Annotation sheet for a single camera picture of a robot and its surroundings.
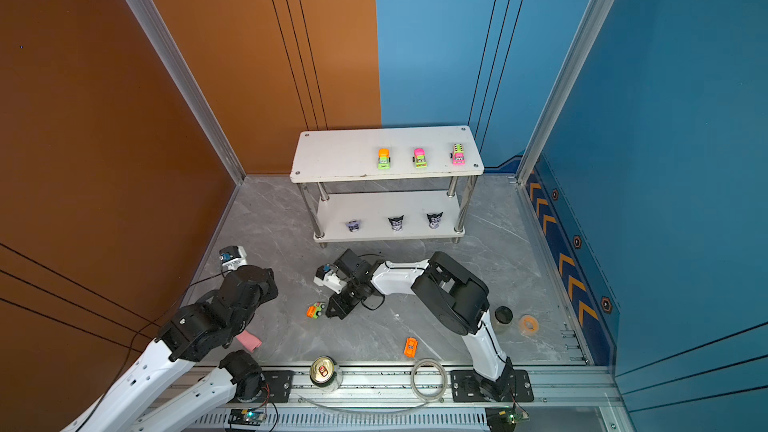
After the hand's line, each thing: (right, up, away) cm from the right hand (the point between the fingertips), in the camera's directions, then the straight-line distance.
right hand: (327, 315), depth 84 cm
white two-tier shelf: (+8, +45, -6) cm, 46 cm away
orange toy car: (+23, -6, -7) cm, 25 cm away
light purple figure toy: (+6, +25, +10) cm, 27 cm away
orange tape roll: (+57, -3, -1) cm, 57 cm away
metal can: (+3, -6, -18) cm, 19 cm away
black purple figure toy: (+32, +27, +9) cm, 42 cm away
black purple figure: (+20, +26, +9) cm, 33 cm away
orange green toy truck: (-3, +2, -2) cm, 4 cm away
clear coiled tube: (+31, -11, -9) cm, 34 cm away
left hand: (-12, +15, -10) cm, 21 cm away
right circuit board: (+45, -19, -15) cm, 51 cm away
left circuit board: (-16, -19, -14) cm, 28 cm away
